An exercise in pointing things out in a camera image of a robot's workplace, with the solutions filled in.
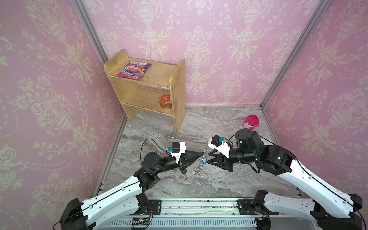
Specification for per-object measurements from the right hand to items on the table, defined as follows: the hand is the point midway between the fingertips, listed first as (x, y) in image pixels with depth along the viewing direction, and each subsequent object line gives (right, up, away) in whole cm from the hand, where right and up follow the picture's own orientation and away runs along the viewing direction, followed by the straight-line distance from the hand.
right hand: (210, 156), depth 61 cm
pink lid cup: (+35, +14, +38) cm, 53 cm away
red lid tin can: (-24, +27, +28) cm, 46 cm away
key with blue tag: (-2, -1, -1) cm, 3 cm away
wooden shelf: (-40, +34, +39) cm, 65 cm away
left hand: (-4, +1, -4) cm, 6 cm away
